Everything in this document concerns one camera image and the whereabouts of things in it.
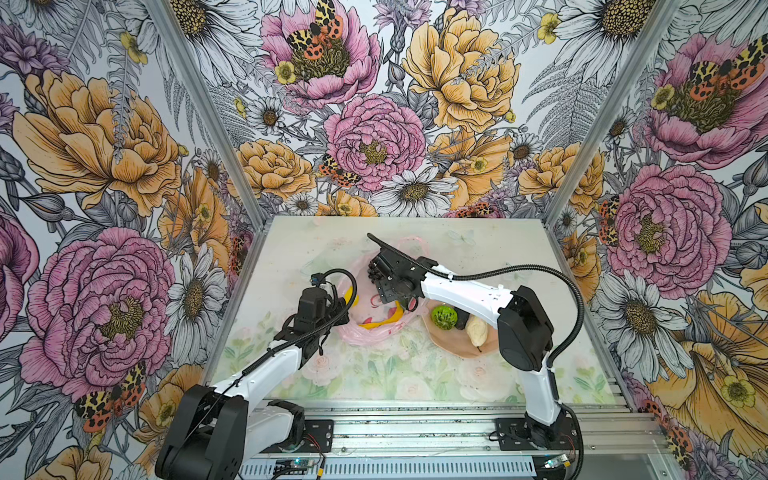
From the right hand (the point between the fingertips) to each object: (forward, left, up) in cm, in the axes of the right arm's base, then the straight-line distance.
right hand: (396, 292), depth 91 cm
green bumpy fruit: (-8, -13, -2) cm, 15 cm away
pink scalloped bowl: (-12, -17, -9) cm, 22 cm away
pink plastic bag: (-5, +8, -9) cm, 13 cm away
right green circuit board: (-42, -36, -11) cm, 56 cm away
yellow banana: (-4, -1, -5) cm, 6 cm away
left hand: (-4, +15, -1) cm, 16 cm away
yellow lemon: (-13, +11, +19) cm, 26 cm away
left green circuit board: (-41, +26, -9) cm, 49 cm away
